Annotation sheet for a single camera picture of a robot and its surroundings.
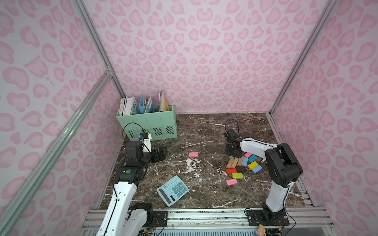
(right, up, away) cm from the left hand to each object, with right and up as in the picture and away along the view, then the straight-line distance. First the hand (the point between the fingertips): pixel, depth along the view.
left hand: (159, 146), depth 77 cm
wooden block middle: (+43, -12, +15) cm, 48 cm away
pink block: (+39, -21, +8) cm, 45 cm away
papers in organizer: (-22, +24, +14) cm, 35 cm away
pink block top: (+18, -8, +19) cm, 27 cm away
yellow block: (+54, -13, +13) cm, 57 cm away
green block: (+44, -19, +11) cm, 49 cm away
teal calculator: (+6, -24, +4) cm, 25 cm away
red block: (+40, -17, +13) cm, 46 cm away
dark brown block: (+47, -15, +14) cm, 51 cm away
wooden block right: (+46, -12, +14) cm, 50 cm away
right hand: (+41, -6, +21) cm, 47 cm away
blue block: (+50, -11, +16) cm, 54 cm away
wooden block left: (+41, -11, +16) cm, 46 cm away
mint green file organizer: (-4, +11, +16) cm, 20 cm away
